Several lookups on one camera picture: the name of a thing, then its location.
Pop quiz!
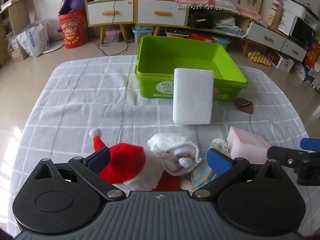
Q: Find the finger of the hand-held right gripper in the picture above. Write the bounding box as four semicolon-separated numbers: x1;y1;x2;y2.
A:
267;146;320;186
300;137;320;153

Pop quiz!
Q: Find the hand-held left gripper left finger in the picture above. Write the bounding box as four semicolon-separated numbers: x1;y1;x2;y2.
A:
34;147;126;202

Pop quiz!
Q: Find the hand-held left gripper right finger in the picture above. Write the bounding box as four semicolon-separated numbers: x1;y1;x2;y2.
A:
192;148;288;200

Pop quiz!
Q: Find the blue patterned cloth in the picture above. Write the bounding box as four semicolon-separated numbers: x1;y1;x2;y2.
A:
190;138;232;190

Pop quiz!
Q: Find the red santa plush toy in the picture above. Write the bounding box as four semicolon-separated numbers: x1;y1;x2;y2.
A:
89;127;182;195

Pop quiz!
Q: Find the pink and white sponge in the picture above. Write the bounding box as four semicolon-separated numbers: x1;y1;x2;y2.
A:
226;126;272;165

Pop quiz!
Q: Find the white knit sock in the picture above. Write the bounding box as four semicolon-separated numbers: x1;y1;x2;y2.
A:
147;133;197;153

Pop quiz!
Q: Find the large white sponge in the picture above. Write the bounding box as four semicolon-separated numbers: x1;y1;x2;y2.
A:
172;68;214;125

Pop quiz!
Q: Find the green plastic bin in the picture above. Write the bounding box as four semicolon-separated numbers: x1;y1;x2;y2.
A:
135;35;248;102

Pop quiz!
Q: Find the grey checked tablecloth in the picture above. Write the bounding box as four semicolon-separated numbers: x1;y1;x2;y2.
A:
4;54;320;237

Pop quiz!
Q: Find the small brown pouch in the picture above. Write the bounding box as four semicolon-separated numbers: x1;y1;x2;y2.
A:
234;97;254;115

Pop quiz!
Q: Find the open cardboard carton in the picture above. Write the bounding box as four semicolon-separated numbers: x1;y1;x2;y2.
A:
266;49;295;73

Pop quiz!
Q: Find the red cardboard box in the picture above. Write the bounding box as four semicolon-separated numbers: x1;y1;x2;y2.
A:
303;42;320;67

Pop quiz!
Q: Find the row of yellow toys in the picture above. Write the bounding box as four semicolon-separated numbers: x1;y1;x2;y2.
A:
247;51;272;67

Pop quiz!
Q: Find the black microwave oven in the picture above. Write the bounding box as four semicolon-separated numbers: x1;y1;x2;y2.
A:
289;16;317;48

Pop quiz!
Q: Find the low wooden tv stand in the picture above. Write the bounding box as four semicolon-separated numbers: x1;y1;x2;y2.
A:
187;5;310;63

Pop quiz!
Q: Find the red printed bag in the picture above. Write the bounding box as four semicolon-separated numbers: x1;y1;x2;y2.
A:
58;9;89;49

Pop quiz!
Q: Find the clear storage box blue lid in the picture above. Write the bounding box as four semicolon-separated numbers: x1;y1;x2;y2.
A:
132;26;154;44

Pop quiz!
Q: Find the white paper bag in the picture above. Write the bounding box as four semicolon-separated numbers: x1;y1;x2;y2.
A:
16;21;51;58

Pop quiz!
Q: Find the white microwave box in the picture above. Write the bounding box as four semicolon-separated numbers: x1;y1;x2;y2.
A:
282;0;320;22

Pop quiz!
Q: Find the black bag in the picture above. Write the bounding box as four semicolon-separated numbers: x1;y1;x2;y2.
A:
188;11;214;29

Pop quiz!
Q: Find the purple plush toy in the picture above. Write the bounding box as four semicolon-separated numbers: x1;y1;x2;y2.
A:
58;0;87;15

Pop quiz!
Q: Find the wooden bookshelf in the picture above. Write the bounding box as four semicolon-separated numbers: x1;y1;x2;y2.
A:
0;0;33;64

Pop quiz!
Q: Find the white drawer with wooden handle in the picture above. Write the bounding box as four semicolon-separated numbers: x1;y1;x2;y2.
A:
87;0;134;27
246;22;286;53
281;40;308;62
137;0;188;27

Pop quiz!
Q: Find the black power cable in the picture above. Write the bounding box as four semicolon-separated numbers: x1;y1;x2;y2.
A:
96;0;133;57

